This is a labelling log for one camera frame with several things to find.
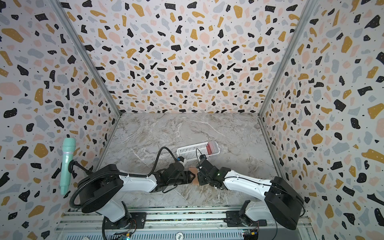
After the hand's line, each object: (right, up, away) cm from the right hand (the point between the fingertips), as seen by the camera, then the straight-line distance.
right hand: (203, 176), depth 85 cm
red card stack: (+6, +15, +12) cm, 20 cm away
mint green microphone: (-56, +19, -22) cm, 64 cm away
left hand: (-3, 0, 0) cm, 3 cm away
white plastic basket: (-5, +11, +15) cm, 20 cm away
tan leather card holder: (-5, +2, +5) cm, 7 cm away
